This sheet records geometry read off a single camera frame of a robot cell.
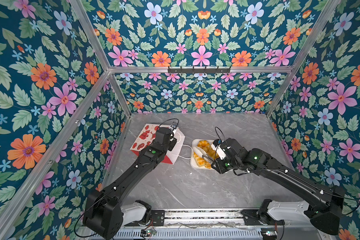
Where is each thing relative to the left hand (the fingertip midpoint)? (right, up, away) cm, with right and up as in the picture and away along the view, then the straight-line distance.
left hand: (170, 130), depth 80 cm
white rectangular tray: (+13, -21, +12) cm, 27 cm away
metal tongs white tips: (+17, -12, -3) cm, 21 cm away
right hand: (+22, -16, -8) cm, 29 cm away
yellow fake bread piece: (+17, -19, +9) cm, 27 cm away
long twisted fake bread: (+21, -10, -14) cm, 27 cm away
